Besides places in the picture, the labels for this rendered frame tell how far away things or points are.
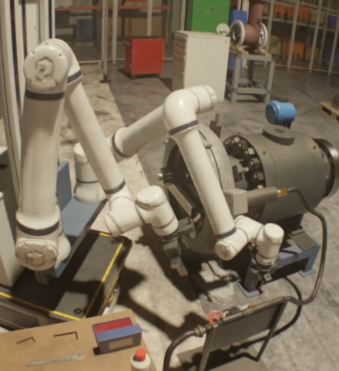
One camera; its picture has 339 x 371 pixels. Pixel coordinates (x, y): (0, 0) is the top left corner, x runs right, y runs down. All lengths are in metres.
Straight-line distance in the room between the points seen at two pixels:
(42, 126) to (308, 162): 1.60
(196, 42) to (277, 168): 3.88
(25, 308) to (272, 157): 1.54
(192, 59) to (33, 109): 4.77
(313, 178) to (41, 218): 1.58
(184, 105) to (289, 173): 0.94
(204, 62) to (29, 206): 4.85
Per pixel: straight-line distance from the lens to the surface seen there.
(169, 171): 2.01
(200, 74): 5.67
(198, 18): 8.92
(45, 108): 0.92
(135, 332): 1.24
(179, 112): 1.21
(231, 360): 1.89
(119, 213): 1.12
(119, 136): 1.68
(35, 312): 1.71
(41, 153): 0.96
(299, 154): 2.08
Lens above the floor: 1.61
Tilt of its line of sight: 31 degrees down
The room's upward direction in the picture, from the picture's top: 4 degrees clockwise
